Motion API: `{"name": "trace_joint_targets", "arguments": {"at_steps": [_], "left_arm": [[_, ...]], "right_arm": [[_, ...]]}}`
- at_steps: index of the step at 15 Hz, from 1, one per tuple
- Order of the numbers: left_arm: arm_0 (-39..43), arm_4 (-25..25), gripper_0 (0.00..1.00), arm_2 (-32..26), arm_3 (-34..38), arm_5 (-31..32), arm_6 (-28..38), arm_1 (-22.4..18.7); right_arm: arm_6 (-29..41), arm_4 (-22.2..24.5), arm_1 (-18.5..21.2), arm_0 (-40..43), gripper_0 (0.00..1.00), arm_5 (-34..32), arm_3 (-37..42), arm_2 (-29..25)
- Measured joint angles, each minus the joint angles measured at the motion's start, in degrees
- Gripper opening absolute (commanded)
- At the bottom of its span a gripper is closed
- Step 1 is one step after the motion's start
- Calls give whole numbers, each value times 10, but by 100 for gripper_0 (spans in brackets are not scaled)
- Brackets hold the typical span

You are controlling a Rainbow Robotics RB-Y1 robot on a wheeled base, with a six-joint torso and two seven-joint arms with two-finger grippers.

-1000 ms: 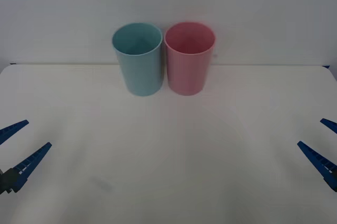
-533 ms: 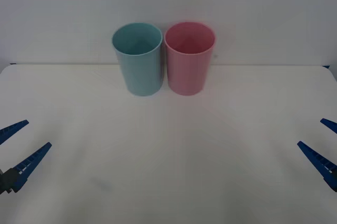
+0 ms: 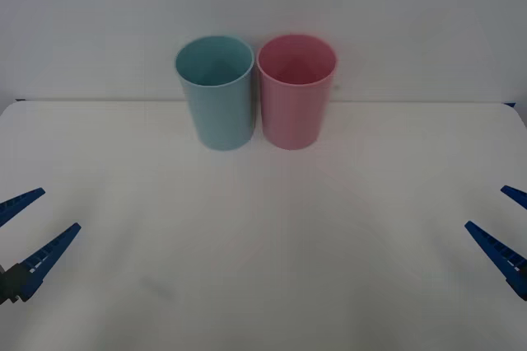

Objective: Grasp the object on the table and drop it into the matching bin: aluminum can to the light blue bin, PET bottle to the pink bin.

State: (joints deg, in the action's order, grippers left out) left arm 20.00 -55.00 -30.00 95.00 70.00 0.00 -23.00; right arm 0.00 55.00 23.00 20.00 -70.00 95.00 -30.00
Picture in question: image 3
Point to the pale blue plastic bin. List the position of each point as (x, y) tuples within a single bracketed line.
[(222, 116)]

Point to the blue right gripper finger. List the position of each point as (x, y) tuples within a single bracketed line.
[(516, 194), (502, 254)]

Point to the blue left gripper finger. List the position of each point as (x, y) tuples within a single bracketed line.
[(16, 204), (39, 264)]

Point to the pink plastic bin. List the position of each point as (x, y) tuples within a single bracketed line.
[(292, 116)]

